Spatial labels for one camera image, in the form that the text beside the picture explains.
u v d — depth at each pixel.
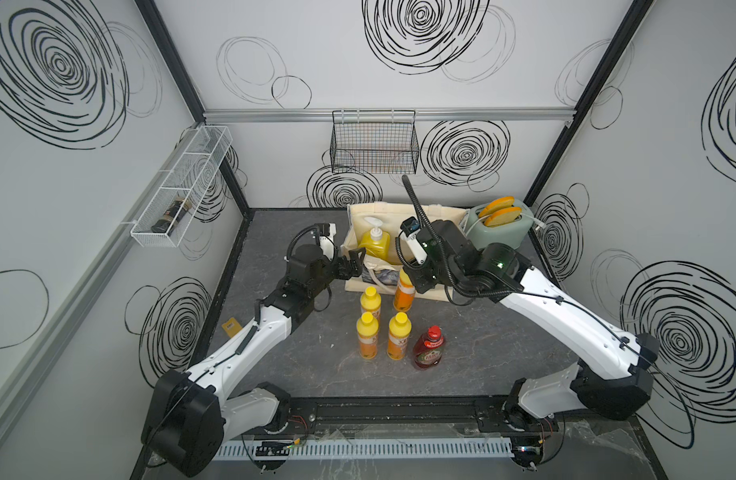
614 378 0.40
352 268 0.71
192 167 0.83
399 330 0.69
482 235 0.95
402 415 0.75
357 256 0.71
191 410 0.39
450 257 0.47
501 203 0.93
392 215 1.19
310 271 0.59
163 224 0.67
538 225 0.97
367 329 0.69
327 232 0.69
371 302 0.73
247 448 0.69
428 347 0.71
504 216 0.91
